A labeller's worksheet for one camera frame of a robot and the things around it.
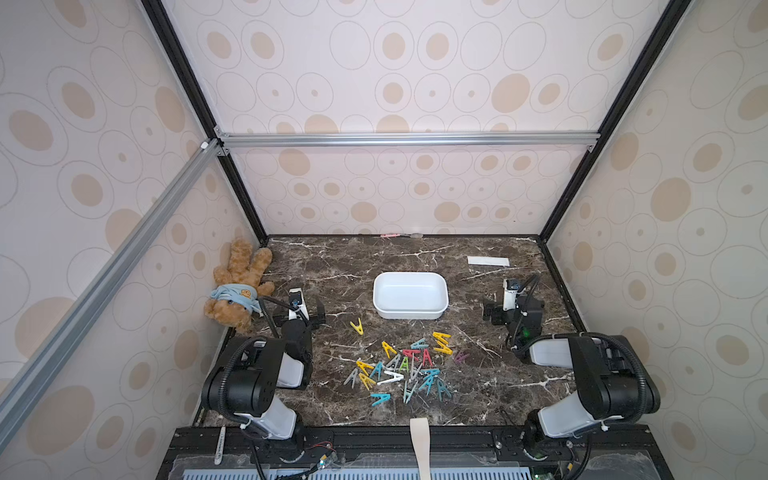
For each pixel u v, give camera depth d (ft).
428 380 2.73
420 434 2.49
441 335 3.03
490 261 3.73
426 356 2.87
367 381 2.73
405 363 2.86
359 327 3.09
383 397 2.66
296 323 2.49
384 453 2.39
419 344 2.97
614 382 1.49
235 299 2.96
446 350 2.94
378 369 2.80
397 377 2.77
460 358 2.87
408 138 3.02
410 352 2.93
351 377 2.75
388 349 2.94
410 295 3.46
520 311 2.36
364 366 2.84
